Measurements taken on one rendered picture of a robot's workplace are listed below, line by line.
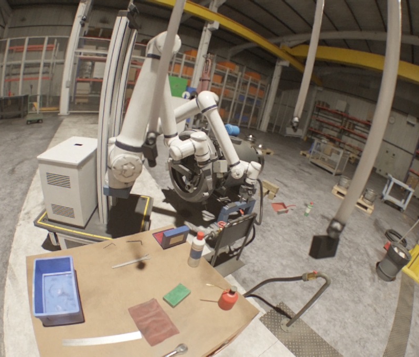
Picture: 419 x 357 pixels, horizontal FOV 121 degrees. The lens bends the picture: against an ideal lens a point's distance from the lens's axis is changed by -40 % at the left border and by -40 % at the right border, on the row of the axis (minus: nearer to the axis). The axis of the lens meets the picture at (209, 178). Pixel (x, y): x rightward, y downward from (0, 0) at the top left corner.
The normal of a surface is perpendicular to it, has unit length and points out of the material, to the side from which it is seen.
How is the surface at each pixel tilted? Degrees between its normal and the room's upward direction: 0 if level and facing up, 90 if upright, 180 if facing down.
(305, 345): 0
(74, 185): 90
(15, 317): 0
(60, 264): 90
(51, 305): 0
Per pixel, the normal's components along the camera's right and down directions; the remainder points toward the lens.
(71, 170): 0.14, 0.42
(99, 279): 0.22, -0.90
